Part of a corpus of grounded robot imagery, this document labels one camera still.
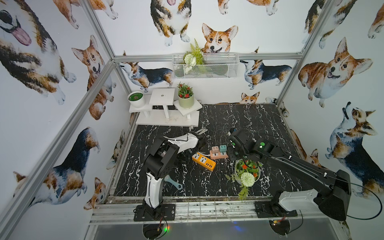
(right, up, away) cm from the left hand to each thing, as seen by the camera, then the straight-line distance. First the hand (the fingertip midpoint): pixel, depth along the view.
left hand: (180, 160), depth 90 cm
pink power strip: (+23, +3, 0) cm, 23 cm away
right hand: (+26, +8, -13) cm, 31 cm away
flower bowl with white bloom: (+34, -1, -18) cm, 39 cm away
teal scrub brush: (-7, -8, -7) cm, 12 cm away
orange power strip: (+14, 0, -2) cm, 14 cm away
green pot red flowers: (+3, +39, +2) cm, 39 cm away
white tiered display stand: (-14, +31, +16) cm, 37 cm away
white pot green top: (-28, +37, +3) cm, 46 cm away
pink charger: (+21, +7, -2) cm, 22 cm away
